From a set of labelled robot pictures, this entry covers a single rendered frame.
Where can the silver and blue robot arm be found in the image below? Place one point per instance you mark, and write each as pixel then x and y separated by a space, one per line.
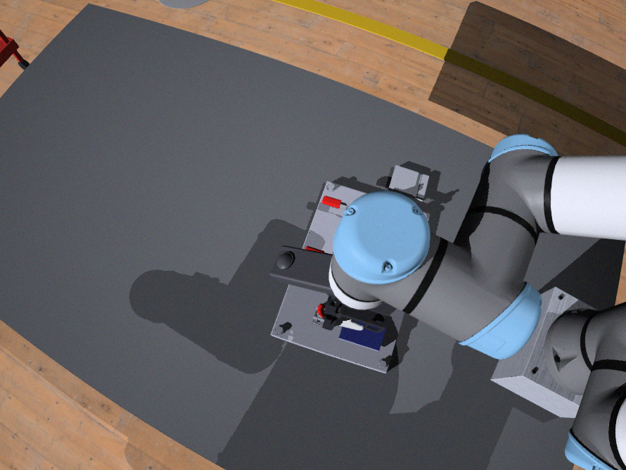
pixel 473 289

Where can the black toggle clamp with red handle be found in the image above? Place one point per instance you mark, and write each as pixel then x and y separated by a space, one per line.
pixel 334 202

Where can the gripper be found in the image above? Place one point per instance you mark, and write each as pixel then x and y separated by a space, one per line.
pixel 337 314

